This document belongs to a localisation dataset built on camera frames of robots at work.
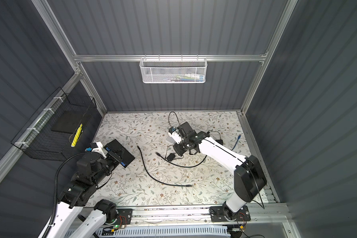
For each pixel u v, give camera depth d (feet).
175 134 2.47
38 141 2.14
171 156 3.06
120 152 2.23
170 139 3.33
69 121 2.49
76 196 1.52
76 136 2.32
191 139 2.06
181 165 2.99
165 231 2.31
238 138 3.43
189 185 2.72
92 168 1.65
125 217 2.39
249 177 1.43
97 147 2.06
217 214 2.40
